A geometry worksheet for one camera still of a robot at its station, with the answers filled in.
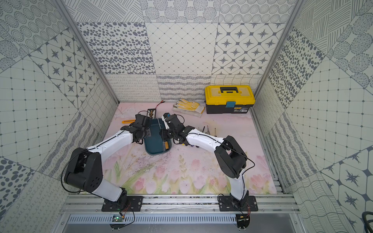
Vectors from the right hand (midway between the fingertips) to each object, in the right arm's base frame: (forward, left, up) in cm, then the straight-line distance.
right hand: (162, 134), depth 87 cm
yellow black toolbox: (+28, -44, +3) cm, 52 cm away
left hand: (+4, +12, -2) cm, 13 cm away
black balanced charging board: (+27, +15, -11) cm, 32 cm away
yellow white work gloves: (+32, -15, -11) cm, 37 cm away
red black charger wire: (+40, +9, -12) cm, 43 cm away
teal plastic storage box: (-2, +6, -11) cm, 12 cm away
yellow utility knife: (+19, +31, -12) cm, 38 cm away
